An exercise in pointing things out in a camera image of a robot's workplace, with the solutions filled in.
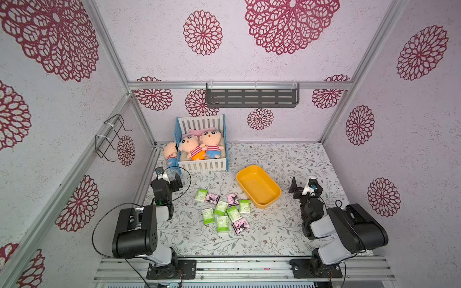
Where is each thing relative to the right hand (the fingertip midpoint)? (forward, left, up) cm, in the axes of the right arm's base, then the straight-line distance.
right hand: (306, 180), depth 88 cm
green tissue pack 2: (-10, +30, -8) cm, 33 cm away
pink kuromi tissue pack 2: (-7, +36, -9) cm, 38 cm away
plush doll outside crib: (+20, +74, -3) cm, 77 cm away
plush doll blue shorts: (+24, +49, +4) cm, 54 cm away
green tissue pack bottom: (-19, +40, -8) cm, 46 cm away
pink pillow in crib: (+35, +59, 0) cm, 68 cm away
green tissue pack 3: (-12, +42, -8) cm, 44 cm away
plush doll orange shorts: (+21, +61, +2) cm, 64 cm away
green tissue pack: (-4, +53, -9) cm, 54 cm away
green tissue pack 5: (-14, +36, -9) cm, 39 cm away
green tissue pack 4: (-16, +48, -8) cm, 51 cm away
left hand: (+2, +69, -1) cm, 70 cm away
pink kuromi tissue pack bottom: (-20, +32, -9) cm, 39 cm away
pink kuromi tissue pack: (-7, +46, -8) cm, 48 cm away
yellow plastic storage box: (+2, +22, -10) cm, 25 cm away
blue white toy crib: (+36, +68, +6) cm, 77 cm away
